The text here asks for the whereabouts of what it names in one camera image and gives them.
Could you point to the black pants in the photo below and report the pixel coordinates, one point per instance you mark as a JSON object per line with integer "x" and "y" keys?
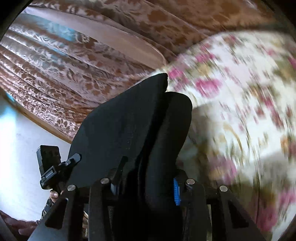
{"x": 139, "y": 133}

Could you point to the brown patterned curtain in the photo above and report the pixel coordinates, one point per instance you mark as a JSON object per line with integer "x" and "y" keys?
{"x": 61, "y": 59}

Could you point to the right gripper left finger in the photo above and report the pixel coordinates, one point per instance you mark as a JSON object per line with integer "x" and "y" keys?
{"x": 64, "y": 220}

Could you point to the floral bed sheet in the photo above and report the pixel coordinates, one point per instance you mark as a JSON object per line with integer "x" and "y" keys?
{"x": 242, "y": 132}

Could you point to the person left hand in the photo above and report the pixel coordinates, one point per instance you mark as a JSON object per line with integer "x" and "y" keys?
{"x": 22, "y": 229}

